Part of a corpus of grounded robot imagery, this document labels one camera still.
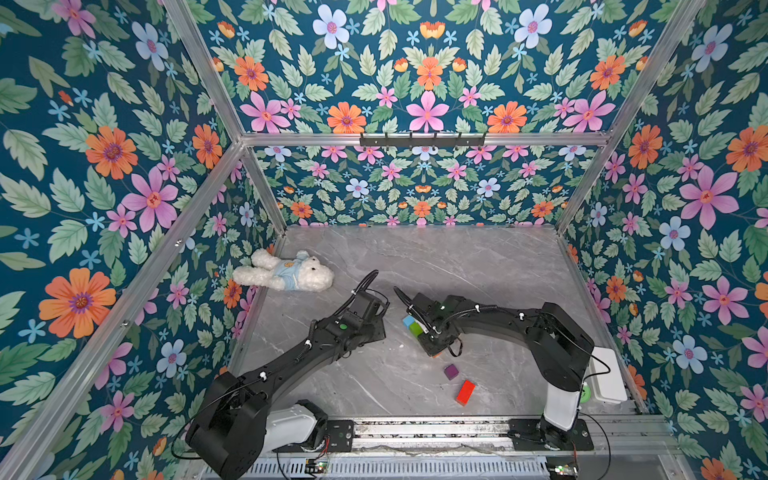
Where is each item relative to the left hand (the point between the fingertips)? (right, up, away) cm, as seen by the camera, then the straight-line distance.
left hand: (384, 326), depth 85 cm
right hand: (+15, -5, +3) cm, 16 cm away
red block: (+23, -17, -6) cm, 29 cm away
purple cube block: (+19, -12, -2) cm, 23 cm away
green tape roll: (+54, -16, -9) cm, 57 cm away
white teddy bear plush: (-27, +15, +10) cm, 32 cm away
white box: (+60, -12, -7) cm, 62 cm away
